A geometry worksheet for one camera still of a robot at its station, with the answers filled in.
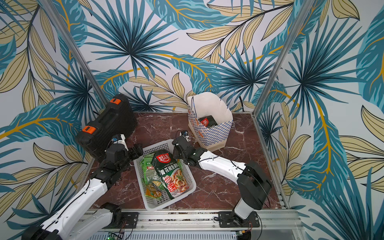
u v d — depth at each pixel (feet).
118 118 2.86
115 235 2.37
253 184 1.43
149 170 2.68
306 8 2.26
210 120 3.50
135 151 2.34
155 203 2.55
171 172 2.56
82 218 1.53
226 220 2.39
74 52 2.71
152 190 2.57
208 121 3.50
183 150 2.03
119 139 2.29
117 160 1.97
